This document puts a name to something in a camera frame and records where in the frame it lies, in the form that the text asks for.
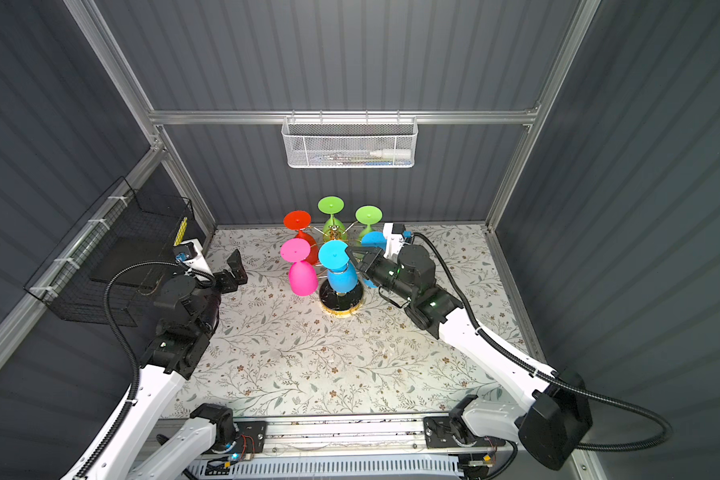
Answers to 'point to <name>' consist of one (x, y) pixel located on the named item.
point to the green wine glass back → (333, 228)
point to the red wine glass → (299, 220)
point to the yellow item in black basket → (181, 232)
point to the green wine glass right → (367, 215)
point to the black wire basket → (128, 227)
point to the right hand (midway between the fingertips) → (346, 253)
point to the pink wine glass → (303, 277)
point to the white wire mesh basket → (349, 142)
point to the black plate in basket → (131, 251)
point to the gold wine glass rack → (340, 304)
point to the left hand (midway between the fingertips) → (218, 256)
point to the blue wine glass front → (342, 275)
